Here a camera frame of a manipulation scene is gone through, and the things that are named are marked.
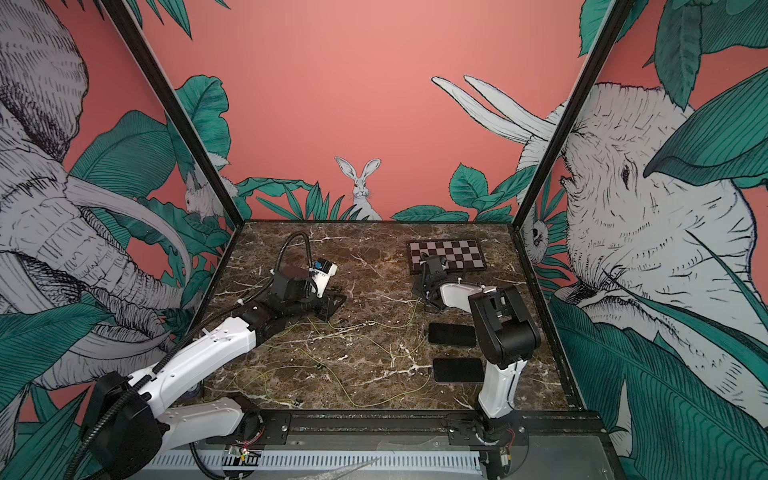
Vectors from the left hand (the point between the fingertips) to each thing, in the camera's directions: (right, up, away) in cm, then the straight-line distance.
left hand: (344, 293), depth 80 cm
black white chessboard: (+38, +10, +28) cm, 48 cm away
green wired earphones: (+11, -12, +13) cm, 21 cm away
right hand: (+21, +1, +21) cm, 30 cm away
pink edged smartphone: (+33, -24, +6) cm, 41 cm away
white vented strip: (-4, -39, -10) cm, 40 cm away
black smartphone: (+32, -15, +11) cm, 37 cm away
